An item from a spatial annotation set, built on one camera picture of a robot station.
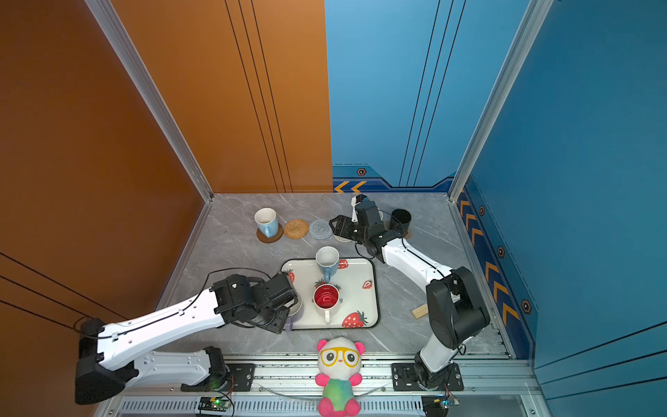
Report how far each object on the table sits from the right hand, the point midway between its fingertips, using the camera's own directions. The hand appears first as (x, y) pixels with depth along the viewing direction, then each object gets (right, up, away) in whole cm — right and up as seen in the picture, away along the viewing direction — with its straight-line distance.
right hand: (334, 224), depth 87 cm
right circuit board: (+28, -49, -18) cm, 59 cm away
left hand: (-14, -26, -15) cm, 34 cm away
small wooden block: (+29, -29, -2) cm, 40 cm away
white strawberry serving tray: (+8, -21, +7) cm, 23 cm away
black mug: (+26, +1, +18) cm, 32 cm away
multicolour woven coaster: (+2, -4, -9) cm, 10 cm away
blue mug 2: (-3, -13, +4) cm, 13 cm away
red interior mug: (-3, -25, 0) cm, 25 cm away
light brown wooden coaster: (-30, -5, +17) cm, 35 cm away
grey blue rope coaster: (-6, -2, +21) cm, 22 cm away
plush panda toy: (+2, -37, -18) cm, 41 cm away
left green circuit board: (-33, -49, -16) cm, 61 cm away
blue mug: (-25, +1, +10) cm, 27 cm away
